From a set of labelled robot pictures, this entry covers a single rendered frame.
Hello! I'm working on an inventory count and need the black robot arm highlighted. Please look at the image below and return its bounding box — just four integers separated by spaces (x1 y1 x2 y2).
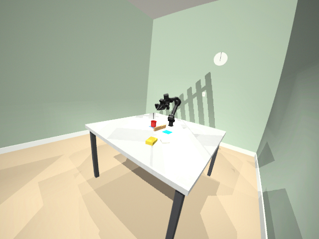
159 93 181 126

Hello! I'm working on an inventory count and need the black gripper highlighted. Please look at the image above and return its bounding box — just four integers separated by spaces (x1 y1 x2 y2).
155 102 169 111

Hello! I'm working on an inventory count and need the red cup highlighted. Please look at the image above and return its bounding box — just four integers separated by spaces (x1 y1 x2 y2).
151 120 157 127

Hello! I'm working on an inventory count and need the pale yellow rectangular block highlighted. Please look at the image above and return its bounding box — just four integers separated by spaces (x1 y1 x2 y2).
145 137 158 146

